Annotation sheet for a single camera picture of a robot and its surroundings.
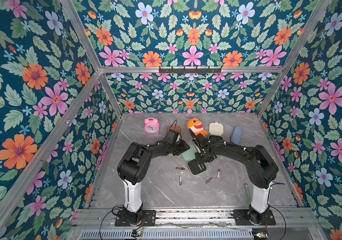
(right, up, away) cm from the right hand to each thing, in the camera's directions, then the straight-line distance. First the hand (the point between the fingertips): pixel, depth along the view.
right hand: (202, 157), depth 93 cm
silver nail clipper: (-14, -12, -7) cm, 20 cm away
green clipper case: (-5, -6, -3) cm, 8 cm away
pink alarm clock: (-34, +21, +8) cm, 40 cm away
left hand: (-7, +6, +3) cm, 10 cm away
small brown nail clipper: (-14, -6, -3) cm, 15 cm away
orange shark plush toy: (-3, +20, +8) cm, 22 cm away
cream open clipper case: (+12, +16, +15) cm, 25 cm away
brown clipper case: (-17, +18, +15) cm, 29 cm away
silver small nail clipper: (+9, -8, -5) cm, 13 cm away
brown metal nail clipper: (+2, -12, -8) cm, 15 cm away
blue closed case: (+27, +14, +12) cm, 32 cm away
